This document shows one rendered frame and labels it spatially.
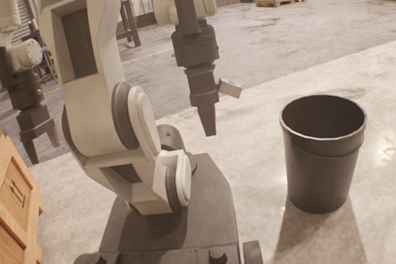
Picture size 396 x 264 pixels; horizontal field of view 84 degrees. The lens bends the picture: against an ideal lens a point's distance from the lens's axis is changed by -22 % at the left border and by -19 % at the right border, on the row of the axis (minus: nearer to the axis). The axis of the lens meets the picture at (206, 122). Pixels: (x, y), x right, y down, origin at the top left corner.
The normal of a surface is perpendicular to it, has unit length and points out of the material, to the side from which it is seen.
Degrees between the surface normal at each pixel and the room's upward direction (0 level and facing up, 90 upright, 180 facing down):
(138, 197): 30
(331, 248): 0
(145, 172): 101
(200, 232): 0
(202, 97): 78
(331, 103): 87
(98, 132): 84
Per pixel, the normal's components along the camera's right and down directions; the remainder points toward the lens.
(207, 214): -0.19, -0.85
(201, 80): -0.03, 0.31
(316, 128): -0.29, 0.47
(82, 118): -0.07, 0.10
